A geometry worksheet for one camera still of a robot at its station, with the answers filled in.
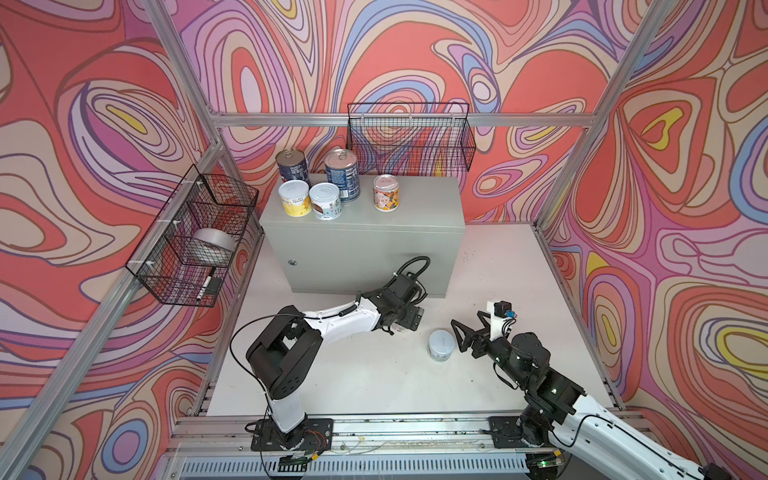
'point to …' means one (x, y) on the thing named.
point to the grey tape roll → (212, 246)
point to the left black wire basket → (186, 254)
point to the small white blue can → (441, 345)
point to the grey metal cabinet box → (355, 252)
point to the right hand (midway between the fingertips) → (466, 323)
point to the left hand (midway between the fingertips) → (411, 309)
